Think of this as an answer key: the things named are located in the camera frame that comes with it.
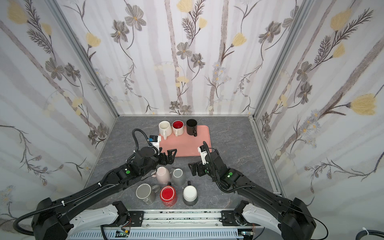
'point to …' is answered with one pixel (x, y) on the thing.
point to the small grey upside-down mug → (178, 176)
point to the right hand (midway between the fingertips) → (192, 159)
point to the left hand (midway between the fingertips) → (168, 146)
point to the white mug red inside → (178, 127)
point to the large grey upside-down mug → (144, 192)
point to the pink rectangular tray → (186, 145)
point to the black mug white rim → (191, 125)
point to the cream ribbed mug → (165, 129)
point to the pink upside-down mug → (162, 175)
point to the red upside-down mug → (168, 195)
